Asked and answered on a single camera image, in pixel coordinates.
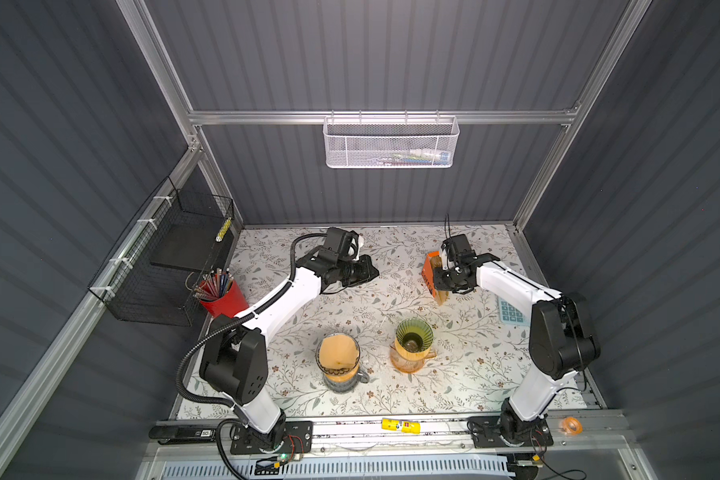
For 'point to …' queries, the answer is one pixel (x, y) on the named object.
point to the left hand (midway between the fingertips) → (379, 271)
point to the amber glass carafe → (405, 366)
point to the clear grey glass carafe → (361, 377)
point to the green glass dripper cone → (414, 335)
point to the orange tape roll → (572, 425)
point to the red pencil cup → (220, 294)
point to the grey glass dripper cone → (338, 371)
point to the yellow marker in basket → (224, 229)
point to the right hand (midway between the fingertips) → (441, 283)
